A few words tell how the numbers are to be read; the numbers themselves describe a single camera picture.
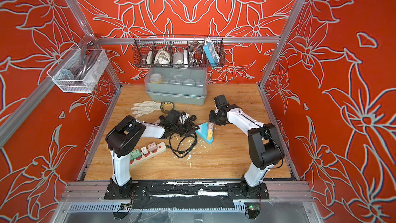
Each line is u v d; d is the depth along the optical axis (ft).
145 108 3.42
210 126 2.87
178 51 3.17
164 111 3.40
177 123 2.67
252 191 2.20
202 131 2.95
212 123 2.80
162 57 2.95
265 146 1.52
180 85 3.20
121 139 1.76
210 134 2.80
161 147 2.80
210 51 2.83
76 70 2.55
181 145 2.80
